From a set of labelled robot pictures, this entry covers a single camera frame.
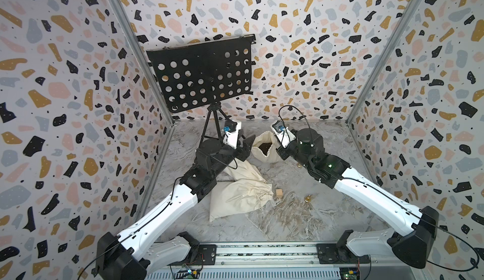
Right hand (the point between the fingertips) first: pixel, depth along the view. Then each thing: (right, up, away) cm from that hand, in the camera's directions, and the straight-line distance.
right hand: (277, 133), depth 71 cm
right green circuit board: (+27, -53, 0) cm, 60 cm away
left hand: (-10, 0, -4) cm, 11 cm away
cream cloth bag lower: (-12, -26, +16) cm, 33 cm away
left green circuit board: (-34, -53, 0) cm, 63 cm away
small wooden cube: (+3, -28, +18) cm, 34 cm away
